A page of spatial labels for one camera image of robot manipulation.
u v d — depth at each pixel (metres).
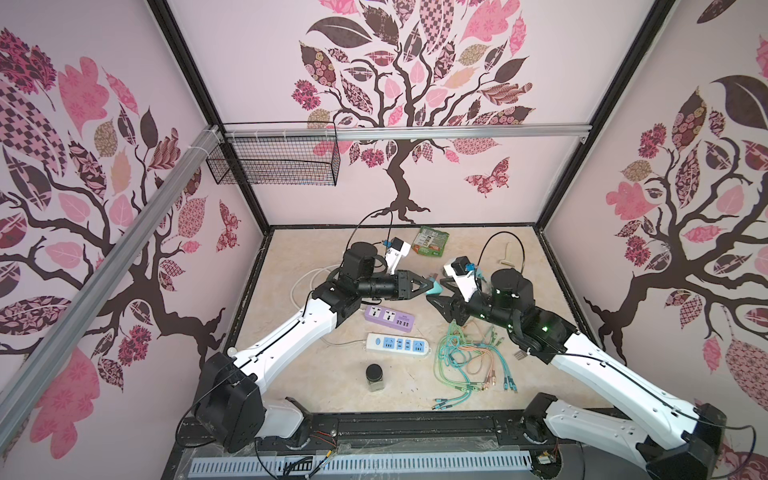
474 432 0.75
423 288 0.68
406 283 0.64
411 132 0.94
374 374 0.73
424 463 0.70
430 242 1.14
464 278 0.58
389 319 0.92
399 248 0.68
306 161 0.80
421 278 0.66
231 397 0.39
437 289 0.69
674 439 0.39
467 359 0.85
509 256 1.11
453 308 0.60
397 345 0.85
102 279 0.53
